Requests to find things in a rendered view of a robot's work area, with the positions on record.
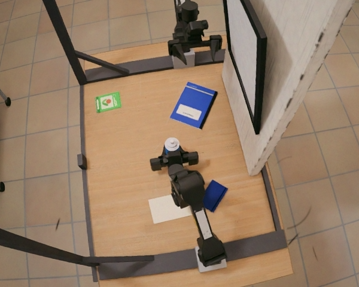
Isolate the blue and white spray bottle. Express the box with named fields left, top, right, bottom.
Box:
left=165, top=138, right=180, bottom=155

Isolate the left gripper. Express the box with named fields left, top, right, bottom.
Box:
left=168, top=28, right=223, bottom=65

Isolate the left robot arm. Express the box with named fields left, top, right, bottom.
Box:
left=172, top=0, right=209, bottom=42

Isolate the white sheet of paper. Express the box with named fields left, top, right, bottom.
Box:
left=148, top=195, right=191, bottom=224

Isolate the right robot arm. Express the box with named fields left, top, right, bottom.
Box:
left=163, top=150, right=227, bottom=267

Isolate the beige wall panel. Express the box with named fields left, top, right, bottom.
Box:
left=221, top=0, right=355, bottom=176

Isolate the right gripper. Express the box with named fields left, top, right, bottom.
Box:
left=150, top=145, right=199, bottom=171

